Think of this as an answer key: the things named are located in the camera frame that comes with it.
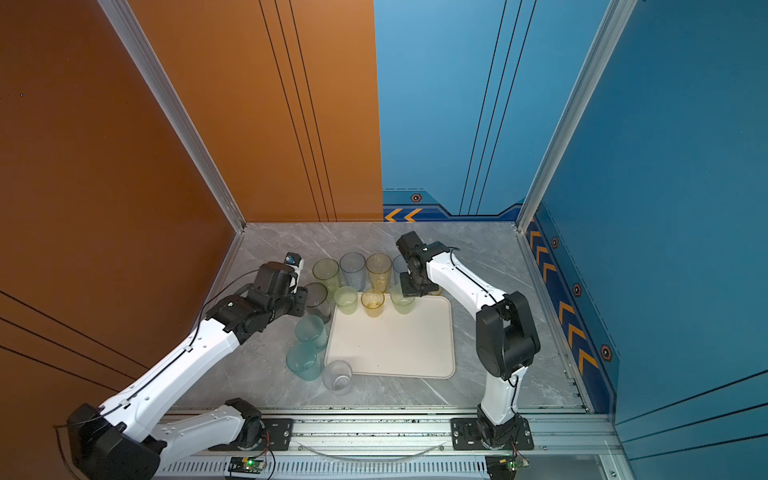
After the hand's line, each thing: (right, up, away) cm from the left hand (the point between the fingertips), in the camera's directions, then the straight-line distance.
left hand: (302, 288), depth 79 cm
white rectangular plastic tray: (+32, -20, +15) cm, 41 cm away
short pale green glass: (+9, -5, +16) cm, 19 cm away
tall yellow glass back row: (+20, +5, +12) cm, 24 cm away
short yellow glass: (+18, -6, +15) cm, 24 cm away
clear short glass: (+9, -25, +2) cm, 26 cm away
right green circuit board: (+51, -41, -9) cm, 66 cm away
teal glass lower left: (-1, -21, +3) cm, 21 cm away
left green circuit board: (-10, -41, -9) cm, 43 cm away
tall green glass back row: (+4, +4, +14) cm, 15 cm away
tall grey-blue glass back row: (+12, +5, +12) cm, 18 cm away
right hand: (+30, -2, +10) cm, 32 cm away
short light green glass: (+27, -7, +15) cm, 32 cm away
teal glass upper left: (0, -13, +9) cm, 16 cm away
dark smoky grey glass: (+4, -4, +1) cm, 6 cm away
